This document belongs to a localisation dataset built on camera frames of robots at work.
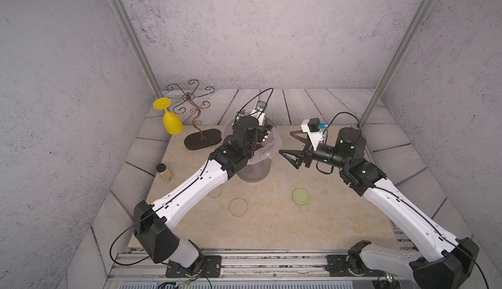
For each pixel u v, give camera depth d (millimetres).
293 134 665
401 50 873
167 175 912
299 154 557
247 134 517
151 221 408
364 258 613
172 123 924
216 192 503
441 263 369
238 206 873
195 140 1120
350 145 493
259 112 582
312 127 544
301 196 916
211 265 726
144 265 742
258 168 889
